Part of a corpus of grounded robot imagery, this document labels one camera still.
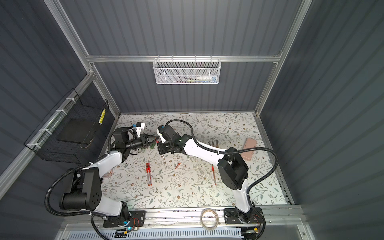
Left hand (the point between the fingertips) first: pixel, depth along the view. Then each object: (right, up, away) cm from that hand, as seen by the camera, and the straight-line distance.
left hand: (160, 139), depth 82 cm
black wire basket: (-39, +5, -10) cm, 41 cm away
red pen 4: (-8, -20, +7) cm, 23 cm away
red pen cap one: (+8, -18, +9) cm, 22 cm away
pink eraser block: (+57, -4, +18) cm, 60 cm away
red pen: (+3, -7, -8) cm, 11 cm away
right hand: (0, -5, 0) cm, 5 cm away
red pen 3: (-10, -20, +8) cm, 23 cm away
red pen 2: (+31, -20, +8) cm, 37 cm away
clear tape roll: (+30, -39, -12) cm, 51 cm away
